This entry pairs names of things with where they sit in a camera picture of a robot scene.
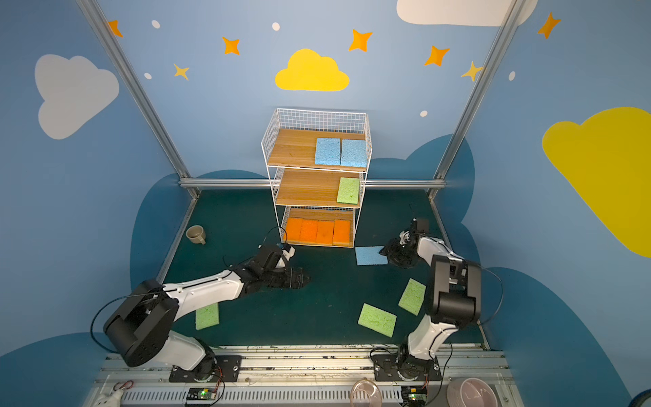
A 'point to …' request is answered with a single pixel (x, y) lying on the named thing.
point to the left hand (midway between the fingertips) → (304, 276)
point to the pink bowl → (471, 392)
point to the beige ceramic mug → (197, 234)
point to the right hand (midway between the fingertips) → (388, 252)
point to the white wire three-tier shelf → (307, 190)
